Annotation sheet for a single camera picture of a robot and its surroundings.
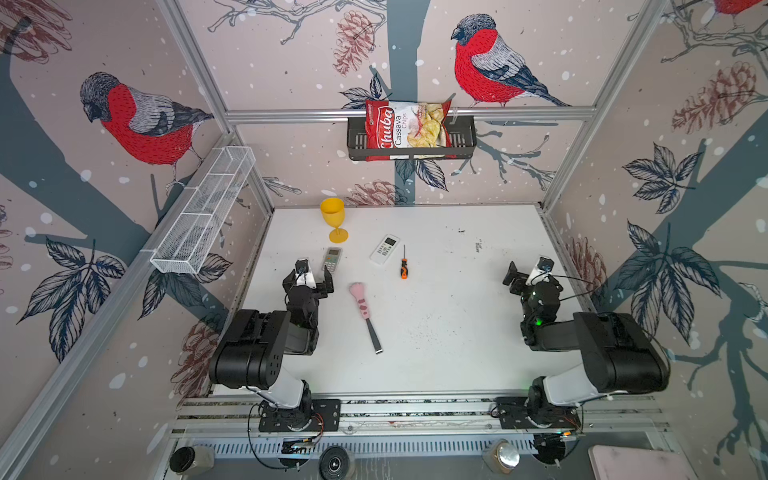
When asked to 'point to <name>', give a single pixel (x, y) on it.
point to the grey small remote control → (331, 259)
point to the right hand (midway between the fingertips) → (525, 269)
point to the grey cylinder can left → (188, 460)
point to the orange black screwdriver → (404, 272)
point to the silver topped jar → (501, 455)
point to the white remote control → (384, 248)
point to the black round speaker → (334, 463)
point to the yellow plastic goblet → (333, 210)
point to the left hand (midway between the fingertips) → (308, 268)
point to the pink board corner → (622, 463)
